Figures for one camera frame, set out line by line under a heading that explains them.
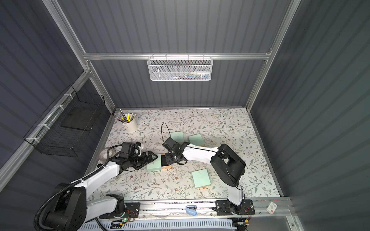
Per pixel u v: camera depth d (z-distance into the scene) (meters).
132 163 0.72
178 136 1.00
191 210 0.72
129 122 0.98
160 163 0.87
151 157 0.79
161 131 1.05
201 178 0.82
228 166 0.48
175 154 0.69
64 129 0.73
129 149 0.70
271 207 0.74
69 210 0.41
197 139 1.00
